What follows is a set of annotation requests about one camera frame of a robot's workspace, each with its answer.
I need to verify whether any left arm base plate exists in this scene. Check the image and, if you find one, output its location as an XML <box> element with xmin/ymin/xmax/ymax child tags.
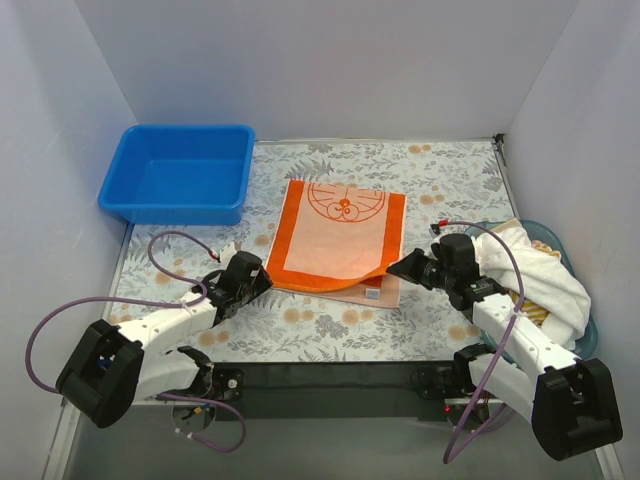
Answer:
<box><xmin>203</xmin><ymin>368</ymin><xmax>244</xmax><ymax>402</ymax></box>

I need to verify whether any orange cartoon towel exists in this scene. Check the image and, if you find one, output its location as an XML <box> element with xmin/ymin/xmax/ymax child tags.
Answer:
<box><xmin>266</xmin><ymin>180</ymin><xmax>407</xmax><ymax>309</ymax></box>

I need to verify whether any white towel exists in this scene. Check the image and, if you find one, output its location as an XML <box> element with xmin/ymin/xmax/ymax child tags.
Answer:
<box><xmin>472</xmin><ymin>220</ymin><xmax>591</xmax><ymax>350</ymax></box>

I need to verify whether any aluminium frame rail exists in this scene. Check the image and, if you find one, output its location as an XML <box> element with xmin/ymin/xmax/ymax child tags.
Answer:
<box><xmin>54</xmin><ymin>345</ymin><xmax>623</xmax><ymax>461</ymax></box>

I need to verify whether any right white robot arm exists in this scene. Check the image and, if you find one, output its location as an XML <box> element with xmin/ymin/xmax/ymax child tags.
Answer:
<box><xmin>387</xmin><ymin>233</ymin><xmax>623</xmax><ymax>461</ymax></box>

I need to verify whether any yellow striped towel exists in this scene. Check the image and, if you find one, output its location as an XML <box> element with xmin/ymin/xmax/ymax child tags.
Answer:
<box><xmin>520</xmin><ymin>299</ymin><xmax>549</xmax><ymax>328</ymax></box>

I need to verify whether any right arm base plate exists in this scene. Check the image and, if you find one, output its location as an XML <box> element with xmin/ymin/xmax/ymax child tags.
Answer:
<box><xmin>410</xmin><ymin>366</ymin><xmax>467</xmax><ymax>400</ymax></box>

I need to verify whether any teal laundry basket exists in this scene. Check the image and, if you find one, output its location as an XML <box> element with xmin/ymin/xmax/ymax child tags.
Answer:
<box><xmin>465</xmin><ymin>219</ymin><xmax>598</xmax><ymax>358</ymax></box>

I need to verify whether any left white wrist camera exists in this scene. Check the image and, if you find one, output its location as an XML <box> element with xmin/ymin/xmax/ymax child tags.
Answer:
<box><xmin>212</xmin><ymin>241</ymin><xmax>237</xmax><ymax>263</ymax></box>

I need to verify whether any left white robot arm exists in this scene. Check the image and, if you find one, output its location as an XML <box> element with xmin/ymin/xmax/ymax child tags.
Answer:
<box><xmin>55</xmin><ymin>251</ymin><xmax>272</xmax><ymax>428</ymax></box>

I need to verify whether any floral table mat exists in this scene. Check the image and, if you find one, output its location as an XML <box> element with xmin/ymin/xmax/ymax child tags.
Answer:
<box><xmin>110</xmin><ymin>140</ymin><xmax>515</xmax><ymax>362</ymax></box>

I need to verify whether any blue plastic bin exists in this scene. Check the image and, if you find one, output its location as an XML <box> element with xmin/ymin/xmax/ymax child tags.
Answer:
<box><xmin>99</xmin><ymin>124</ymin><xmax>255</xmax><ymax>226</ymax></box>

